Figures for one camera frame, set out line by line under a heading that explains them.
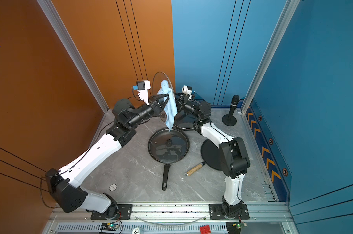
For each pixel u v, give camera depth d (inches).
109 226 27.9
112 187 32.0
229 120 43.0
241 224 27.0
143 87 21.0
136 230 25.0
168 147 37.7
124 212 29.0
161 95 23.1
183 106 26.9
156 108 21.4
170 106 22.9
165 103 23.6
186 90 29.1
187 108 27.4
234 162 19.9
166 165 34.0
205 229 26.8
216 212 28.5
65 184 15.7
